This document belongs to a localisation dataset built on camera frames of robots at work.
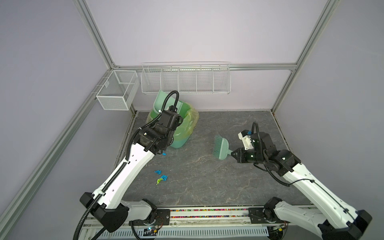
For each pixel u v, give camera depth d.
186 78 0.99
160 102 0.75
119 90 1.01
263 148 0.53
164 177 0.87
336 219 0.39
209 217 0.75
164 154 0.96
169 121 0.49
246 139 0.66
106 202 0.37
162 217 0.73
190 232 1.58
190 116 0.85
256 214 0.74
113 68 0.92
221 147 0.80
